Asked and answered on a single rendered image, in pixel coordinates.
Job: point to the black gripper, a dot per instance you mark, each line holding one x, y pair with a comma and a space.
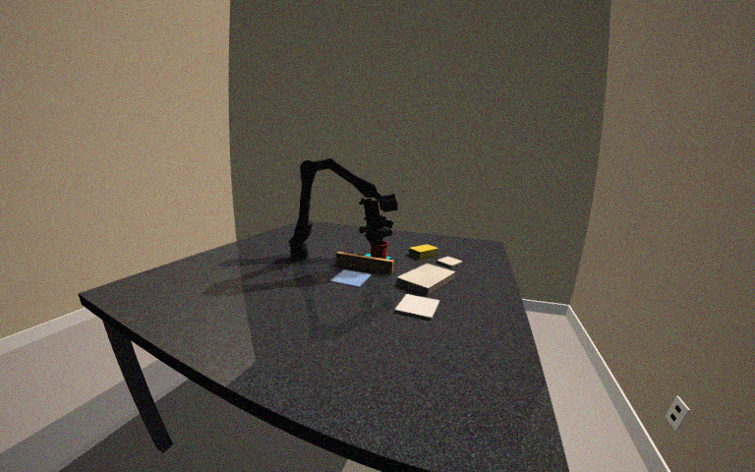
373, 231

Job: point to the yellow flat block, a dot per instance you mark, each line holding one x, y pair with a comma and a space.
424, 251

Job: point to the red cup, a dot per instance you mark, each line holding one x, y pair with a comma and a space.
379, 251

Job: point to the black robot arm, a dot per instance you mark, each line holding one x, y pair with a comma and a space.
298, 249

